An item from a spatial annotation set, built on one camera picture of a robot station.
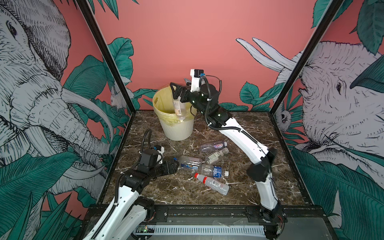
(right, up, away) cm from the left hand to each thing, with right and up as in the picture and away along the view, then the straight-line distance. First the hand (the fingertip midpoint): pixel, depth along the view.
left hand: (172, 163), depth 75 cm
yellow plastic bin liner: (-10, +35, +23) cm, 43 cm away
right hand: (+4, +39, -12) cm, 41 cm away
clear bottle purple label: (+23, +6, +20) cm, 31 cm away
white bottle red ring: (+26, -14, +3) cm, 29 cm away
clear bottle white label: (+24, 0, +14) cm, 28 cm away
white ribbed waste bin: (-1, +17, +15) cm, 23 cm away
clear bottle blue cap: (+8, -4, +19) cm, 21 cm away
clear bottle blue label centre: (+24, -7, +8) cm, 27 cm away
